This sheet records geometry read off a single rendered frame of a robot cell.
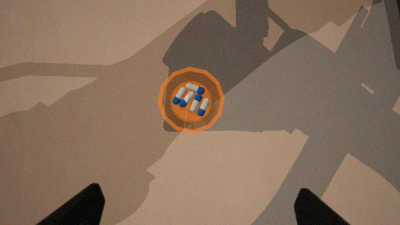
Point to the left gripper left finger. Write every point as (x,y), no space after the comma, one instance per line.
(85,208)

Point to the orange pill bottle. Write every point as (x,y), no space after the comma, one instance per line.
(181,118)

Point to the blue and white capsule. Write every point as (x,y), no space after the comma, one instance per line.
(186,99)
(195,88)
(203,107)
(179,96)
(195,103)

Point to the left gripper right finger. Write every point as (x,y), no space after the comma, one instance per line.
(310,210)

